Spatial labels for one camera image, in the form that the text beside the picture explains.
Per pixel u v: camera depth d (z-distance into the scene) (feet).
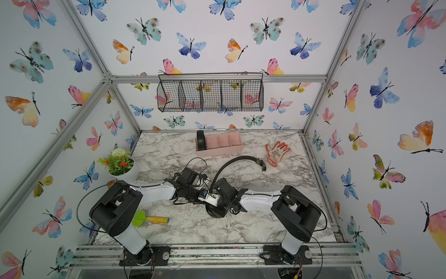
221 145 3.83
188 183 2.49
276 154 3.52
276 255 2.40
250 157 3.50
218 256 2.48
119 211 1.51
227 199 2.21
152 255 2.37
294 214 1.50
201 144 3.36
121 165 2.81
